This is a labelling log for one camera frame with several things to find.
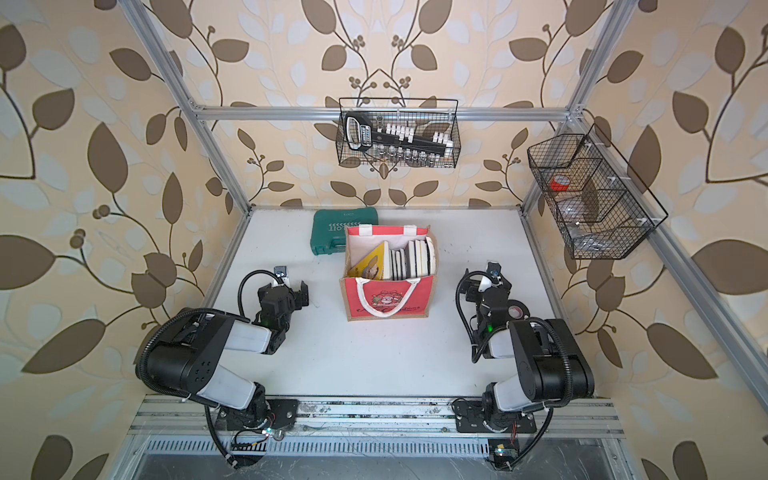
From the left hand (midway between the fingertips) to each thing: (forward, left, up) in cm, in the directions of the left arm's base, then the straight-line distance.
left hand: (281, 281), depth 93 cm
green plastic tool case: (+23, -12, 0) cm, 26 cm away
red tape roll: (+15, -81, +29) cm, 87 cm away
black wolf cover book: (0, -44, +14) cm, 46 cm away
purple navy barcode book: (+2, -39, +12) cm, 41 cm away
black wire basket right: (+4, -88, +29) cm, 92 cm away
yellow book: (-1, -30, +11) cm, 32 cm away
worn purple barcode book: (+1, -36, +9) cm, 37 cm away
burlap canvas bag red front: (-9, -34, +6) cm, 36 cm away
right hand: (+1, -63, +4) cm, 64 cm away
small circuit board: (-44, -63, -6) cm, 77 cm away
